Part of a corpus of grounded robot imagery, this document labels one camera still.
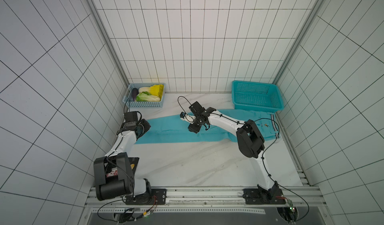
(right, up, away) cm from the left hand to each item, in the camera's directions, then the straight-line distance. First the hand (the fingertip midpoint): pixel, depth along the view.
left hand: (148, 127), depth 91 cm
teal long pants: (+15, -2, +6) cm, 17 cm away
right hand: (+24, 0, +5) cm, 25 cm away
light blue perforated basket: (+2, +25, +17) cm, 31 cm away
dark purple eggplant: (-18, +24, +25) cm, 39 cm away
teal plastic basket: (+80, +21, +27) cm, 87 cm away
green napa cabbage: (-6, +20, +16) cm, 26 cm away
